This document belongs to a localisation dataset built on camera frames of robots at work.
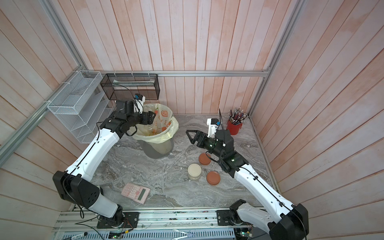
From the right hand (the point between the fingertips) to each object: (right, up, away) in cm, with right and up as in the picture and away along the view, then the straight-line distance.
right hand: (190, 133), depth 71 cm
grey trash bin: (-24, -15, +26) cm, 38 cm away
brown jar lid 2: (+14, -28, +17) cm, 35 cm away
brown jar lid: (+9, -18, +25) cm, 33 cm away
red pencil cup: (+31, +2, +31) cm, 44 cm away
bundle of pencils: (+32, +10, +28) cm, 43 cm away
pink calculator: (-29, -34, +10) cm, 46 cm away
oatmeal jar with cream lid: (+3, -22, +12) cm, 25 cm away
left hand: (-22, +10, +9) cm, 26 cm away
